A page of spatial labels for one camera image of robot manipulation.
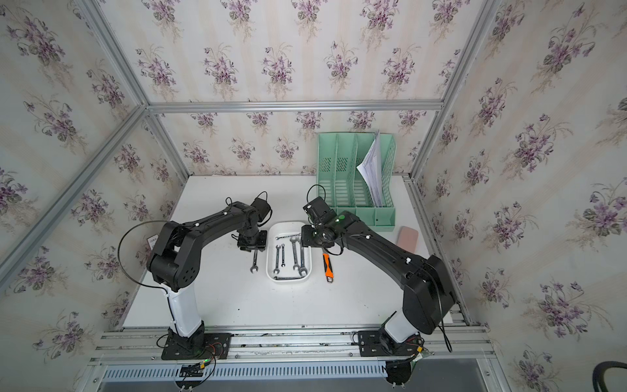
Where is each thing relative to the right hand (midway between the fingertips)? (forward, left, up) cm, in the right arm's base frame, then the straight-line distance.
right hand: (309, 240), depth 82 cm
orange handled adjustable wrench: (-4, -7, -13) cm, 15 cm away
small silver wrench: (0, +21, -14) cm, 26 cm away
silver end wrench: (+8, +7, -14) cm, 17 cm away
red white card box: (+5, +64, -12) cm, 65 cm away
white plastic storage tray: (-2, +9, -13) cm, 16 cm away
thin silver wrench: (-5, +12, -13) cm, 18 cm away
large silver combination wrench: (-5, +3, -13) cm, 14 cm away
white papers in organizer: (+25, -22, +12) cm, 35 cm away
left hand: (+2, +19, -13) cm, 23 cm away
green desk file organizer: (+36, -17, -14) cm, 42 cm away
